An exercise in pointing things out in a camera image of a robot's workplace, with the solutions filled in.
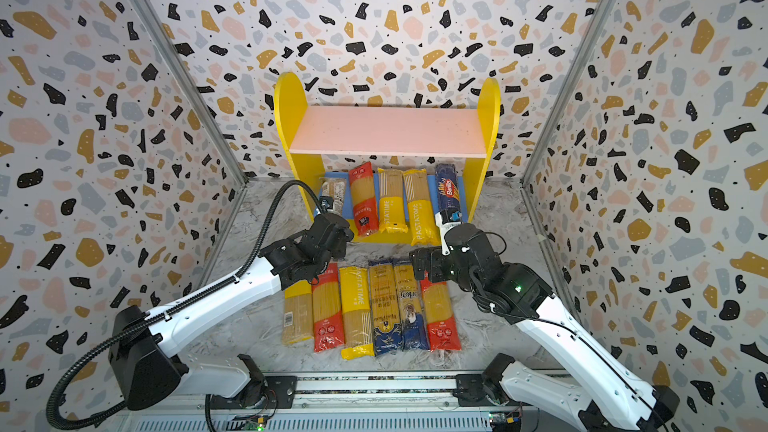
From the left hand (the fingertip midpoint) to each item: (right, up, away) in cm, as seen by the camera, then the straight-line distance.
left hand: (335, 226), depth 78 cm
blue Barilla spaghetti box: (+32, +11, +17) cm, 38 cm away
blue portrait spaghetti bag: (+21, -29, +3) cm, 36 cm away
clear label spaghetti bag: (-2, +11, +7) cm, 13 cm away
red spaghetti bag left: (-3, -27, +4) cm, 27 cm away
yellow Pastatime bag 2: (+4, -26, +7) cm, 27 cm away
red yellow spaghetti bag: (+6, +5, +11) cm, 14 cm away
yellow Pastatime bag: (+23, +2, +11) cm, 26 cm away
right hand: (+22, -4, -12) cm, 25 cm away
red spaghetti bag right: (+28, -27, +5) cm, 40 cm away
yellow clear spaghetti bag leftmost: (-12, -25, +6) cm, 29 cm away
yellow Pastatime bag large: (+15, +2, +10) cm, 18 cm away
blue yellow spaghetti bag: (+13, -27, +5) cm, 30 cm away
